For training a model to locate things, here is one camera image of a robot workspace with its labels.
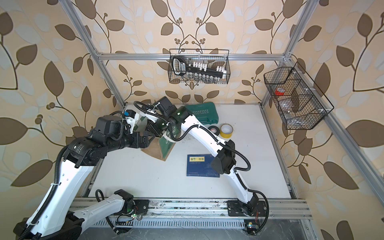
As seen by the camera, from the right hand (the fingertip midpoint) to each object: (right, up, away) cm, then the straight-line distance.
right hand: (147, 130), depth 75 cm
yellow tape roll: (+46, -3, +29) cm, 54 cm away
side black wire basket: (+81, +15, +6) cm, 83 cm away
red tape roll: (+70, +21, +6) cm, 73 cm away
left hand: (+2, 0, -11) cm, 11 cm away
